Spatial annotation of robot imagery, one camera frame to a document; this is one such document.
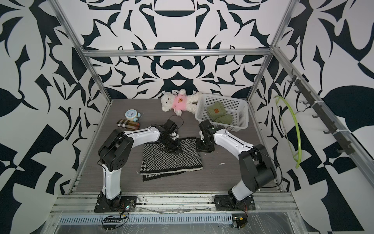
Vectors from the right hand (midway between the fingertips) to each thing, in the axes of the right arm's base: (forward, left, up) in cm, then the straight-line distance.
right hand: (198, 147), depth 88 cm
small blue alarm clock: (+26, +46, 0) cm, 53 cm away
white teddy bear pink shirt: (+35, +11, +3) cm, 37 cm away
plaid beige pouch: (+19, +47, -2) cm, 51 cm away
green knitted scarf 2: (+22, -21, 0) cm, 30 cm away
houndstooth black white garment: (-9, +25, -3) cm, 27 cm away
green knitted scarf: (+26, -13, +3) cm, 29 cm away
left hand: (0, +10, -4) cm, 11 cm away
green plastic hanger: (-14, -42, +15) cm, 47 cm away
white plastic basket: (+31, -27, -6) cm, 41 cm away
